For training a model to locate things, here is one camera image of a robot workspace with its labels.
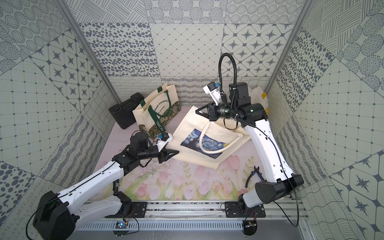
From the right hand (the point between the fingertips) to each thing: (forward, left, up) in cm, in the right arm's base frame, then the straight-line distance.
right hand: (197, 114), depth 63 cm
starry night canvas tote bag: (-5, -5, -14) cm, 15 cm away
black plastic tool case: (+20, +48, -21) cm, 57 cm away
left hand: (-8, +9, -18) cm, 21 cm away
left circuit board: (-36, +38, -41) cm, 66 cm away
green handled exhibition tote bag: (+24, +27, -22) cm, 42 cm away
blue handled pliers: (-9, -34, -39) cm, 53 cm away
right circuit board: (-36, -26, -43) cm, 61 cm away
